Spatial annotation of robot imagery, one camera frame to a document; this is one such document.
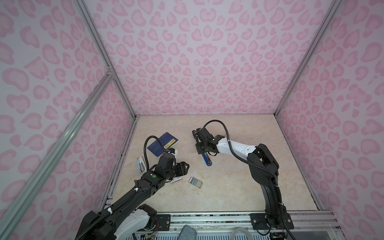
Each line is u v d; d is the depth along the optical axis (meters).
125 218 0.47
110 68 0.90
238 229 0.71
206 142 0.73
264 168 0.48
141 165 0.93
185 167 0.76
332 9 0.70
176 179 0.88
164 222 0.73
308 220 0.75
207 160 0.93
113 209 0.43
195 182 0.86
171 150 0.75
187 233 0.68
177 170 0.72
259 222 0.74
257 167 0.48
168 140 1.04
